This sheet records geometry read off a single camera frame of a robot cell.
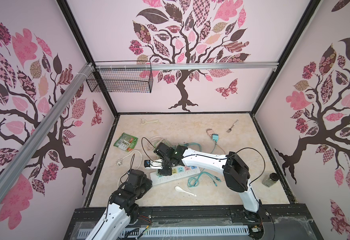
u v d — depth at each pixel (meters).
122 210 0.53
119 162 0.92
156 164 0.71
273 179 0.76
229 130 1.10
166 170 0.73
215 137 1.04
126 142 1.03
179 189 0.82
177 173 0.85
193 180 0.86
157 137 1.06
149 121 1.15
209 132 1.06
